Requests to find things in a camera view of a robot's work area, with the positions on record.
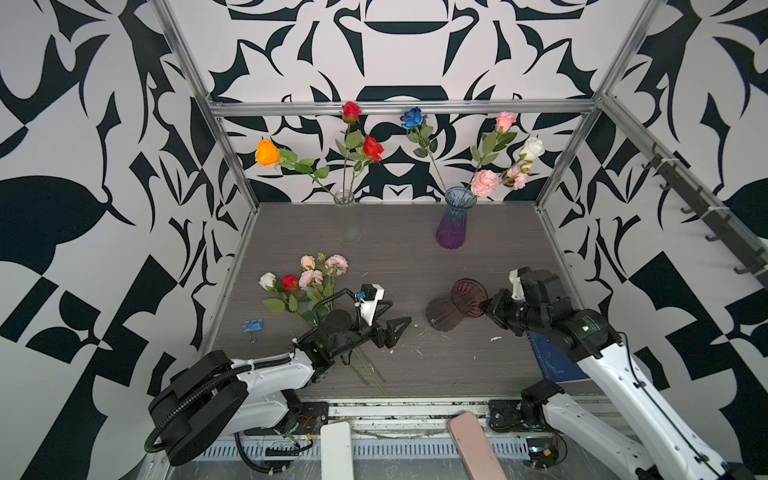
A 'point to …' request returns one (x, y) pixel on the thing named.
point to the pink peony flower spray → (484, 182)
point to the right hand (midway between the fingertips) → (478, 302)
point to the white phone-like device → (336, 451)
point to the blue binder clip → (252, 326)
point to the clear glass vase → (348, 224)
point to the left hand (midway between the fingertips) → (403, 306)
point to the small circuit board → (543, 451)
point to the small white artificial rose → (268, 281)
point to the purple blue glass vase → (451, 228)
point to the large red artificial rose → (372, 152)
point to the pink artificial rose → (494, 141)
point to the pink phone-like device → (480, 459)
